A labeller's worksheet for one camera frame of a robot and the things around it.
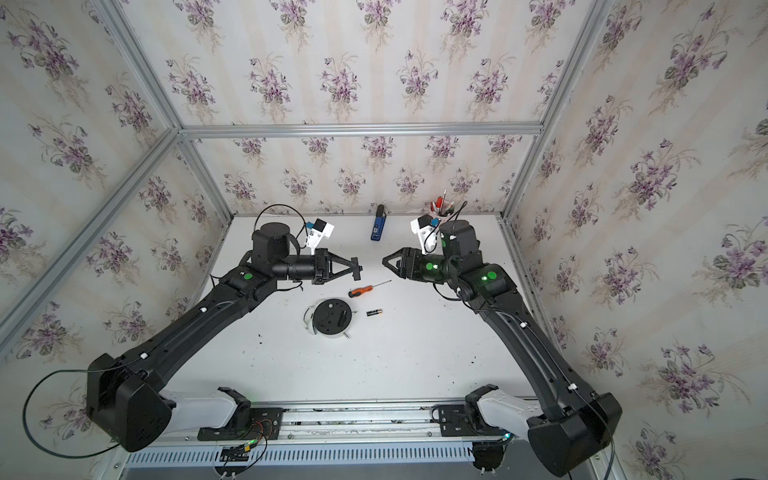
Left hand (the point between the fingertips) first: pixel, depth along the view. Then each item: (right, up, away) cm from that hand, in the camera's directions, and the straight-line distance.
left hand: (356, 271), depth 67 cm
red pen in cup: (+27, +21, +44) cm, 56 cm away
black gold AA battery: (+3, -16, +26) cm, 31 cm away
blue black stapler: (+5, +16, +50) cm, 53 cm away
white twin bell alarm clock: (-11, -16, +21) cm, 29 cm away
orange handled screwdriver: (-1, -9, +30) cm, 31 cm away
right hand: (+9, +2, +2) cm, 9 cm away
